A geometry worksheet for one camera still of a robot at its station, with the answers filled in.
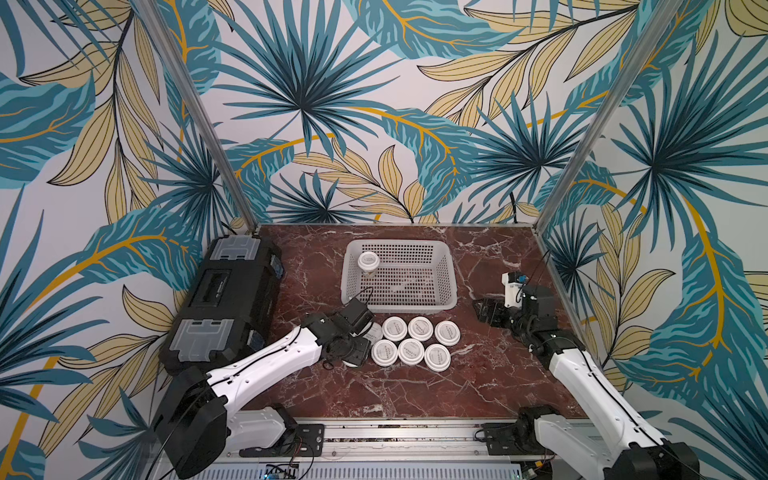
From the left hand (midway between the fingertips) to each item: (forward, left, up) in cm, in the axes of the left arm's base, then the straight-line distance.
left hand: (353, 355), depth 80 cm
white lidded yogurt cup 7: (+1, -8, -1) cm, 8 cm away
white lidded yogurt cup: (+31, -2, +1) cm, 31 cm away
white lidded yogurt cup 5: (+7, -26, -1) cm, 27 cm away
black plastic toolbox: (+8, +31, +11) cm, 34 cm away
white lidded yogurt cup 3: (+2, -16, -1) cm, 16 cm away
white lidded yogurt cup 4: (+8, -19, -1) cm, 20 cm away
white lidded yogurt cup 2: (+8, -11, -1) cm, 14 cm away
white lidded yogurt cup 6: (0, -23, -1) cm, 23 cm away
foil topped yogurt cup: (+7, -5, -2) cm, 9 cm away
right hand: (+13, -37, +7) cm, 39 cm away
